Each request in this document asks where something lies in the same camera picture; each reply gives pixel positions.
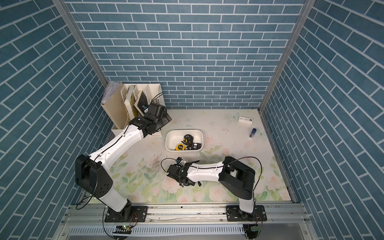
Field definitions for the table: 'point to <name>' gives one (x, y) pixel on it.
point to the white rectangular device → (245, 120)
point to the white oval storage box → (174, 137)
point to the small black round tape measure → (196, 146)
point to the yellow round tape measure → (180, 147)
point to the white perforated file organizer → (137, 97)
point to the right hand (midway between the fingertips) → (195, 171)
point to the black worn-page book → (141, 103)
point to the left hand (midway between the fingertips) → (169, 119)
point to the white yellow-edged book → (131, 103)
